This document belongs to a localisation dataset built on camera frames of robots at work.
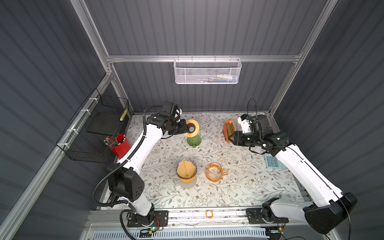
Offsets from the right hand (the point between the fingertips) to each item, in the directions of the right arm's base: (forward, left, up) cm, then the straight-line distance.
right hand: (232, 138), depth 74 cm
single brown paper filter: (-10, +24, -13) cm, 29 cm away
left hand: (+8, +23, -1) cm, 25 cm away
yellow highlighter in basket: (+15, +59, +3) cm, 61 cm away
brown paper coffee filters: (+20, -4, -17) cm, 26 cm away
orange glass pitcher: (-7, +8, -25) cm, 27 cm away
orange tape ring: (-29, +11, -24) cm, 39 cm away
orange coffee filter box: (+25, -2, -24) cm, 35 cm away
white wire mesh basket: (+73, +9, -4) cm, 73 cm away
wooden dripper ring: (-16, +23, -15) cm, 32 cm away
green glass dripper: (+14, +20, -22) cm, 33 cm away
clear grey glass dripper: (-13, +19, -10) cm, 25 cm away
